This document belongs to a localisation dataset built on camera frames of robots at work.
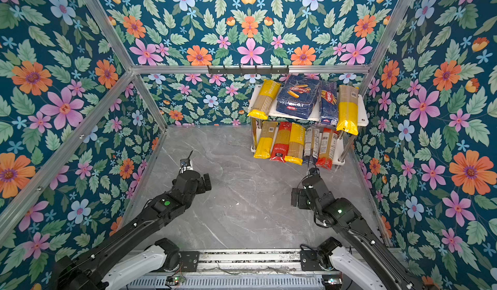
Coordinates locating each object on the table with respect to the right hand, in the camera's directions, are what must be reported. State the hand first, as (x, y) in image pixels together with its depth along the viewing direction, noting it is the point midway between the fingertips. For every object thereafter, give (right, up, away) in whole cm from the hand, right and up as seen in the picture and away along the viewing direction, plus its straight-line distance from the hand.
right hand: (304, 192), depth 75 cm
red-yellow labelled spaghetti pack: (+19, +23, +27) cm, 40 cm away
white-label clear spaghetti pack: (+9, +19, +24) cm, 32 cm away
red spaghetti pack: (-7, +19, +26) cm, 32 cm away
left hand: (-42, +5, +6) cm, 43 cm away
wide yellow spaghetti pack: (-16, +16, +21) cm, 31 cm away
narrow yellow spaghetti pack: (+1, +19, +23) cm, 30 cm away
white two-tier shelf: (+23, +28, 0) cm, 37 cm away
